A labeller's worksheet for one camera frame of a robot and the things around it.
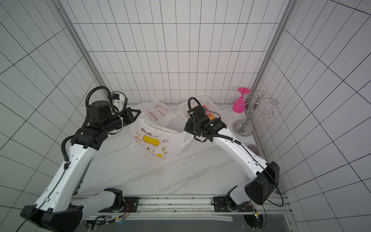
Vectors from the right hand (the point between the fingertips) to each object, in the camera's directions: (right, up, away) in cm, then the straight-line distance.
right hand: (188, 124), depth 78 cm
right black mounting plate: (+18, -40, -8) cm, 44 cm away
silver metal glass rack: (+40, -4, +22) cm, 46 cm away
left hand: (-24, +5, -9) cm, 26 cm away
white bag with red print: (-23, +7, +32) cm, 40 cm away
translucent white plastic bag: (-15, -10, 0) cm, 19 cm away
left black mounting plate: (-31, -41, -6) cm, 52 cm away
